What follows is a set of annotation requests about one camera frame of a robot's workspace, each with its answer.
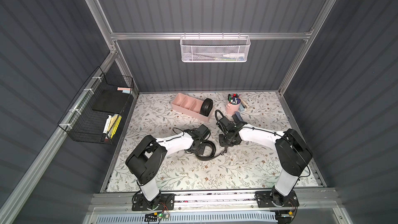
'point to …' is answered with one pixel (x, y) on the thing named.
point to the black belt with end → (213, 155)
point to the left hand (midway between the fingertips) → (198, 152)
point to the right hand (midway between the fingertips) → (224, 142)
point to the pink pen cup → (232, 103)
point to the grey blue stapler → (237, 117)
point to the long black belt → (207, 107)
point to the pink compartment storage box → (190, 106)
